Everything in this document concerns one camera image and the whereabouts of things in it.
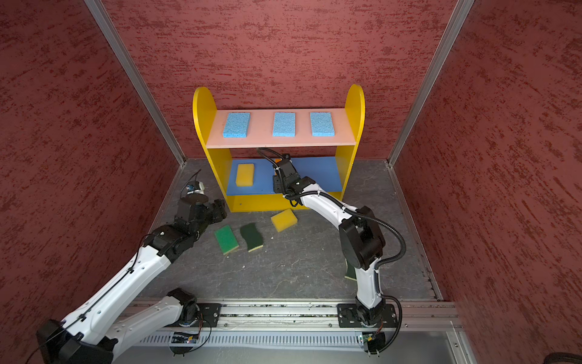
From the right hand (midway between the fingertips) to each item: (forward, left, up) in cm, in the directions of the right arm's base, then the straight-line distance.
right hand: (284, 183), depth 93 cm
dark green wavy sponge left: (-17, +14, -14) cm, 26 cm away
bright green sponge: (-19, +24, -13) cm, 34 cm away
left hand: (-16, +24, +7) cm, 29 cm away
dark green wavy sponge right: (-33, -25, -14) cm, 43 cm away
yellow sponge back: (-10, +1, -14) cm, 17 cm away
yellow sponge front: (+4, +17, +1) cm, 17 cm away
